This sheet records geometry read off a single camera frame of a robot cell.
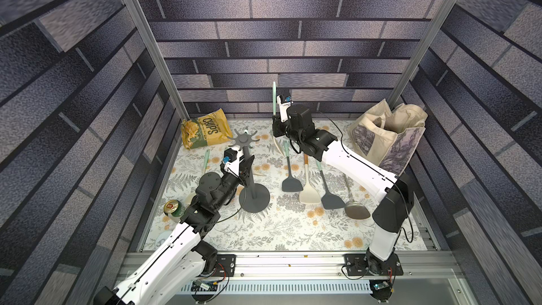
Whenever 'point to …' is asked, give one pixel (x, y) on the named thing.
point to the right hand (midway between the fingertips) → (272, 115)
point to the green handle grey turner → (329, 201)
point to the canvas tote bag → (386, 138)
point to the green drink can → (173, 207)
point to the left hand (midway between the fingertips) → (250, 154)
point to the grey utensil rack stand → (254, 198)
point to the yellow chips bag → (206, 130)
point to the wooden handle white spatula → (308, 195)
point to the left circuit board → (200, 285)
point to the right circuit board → (380, 290)
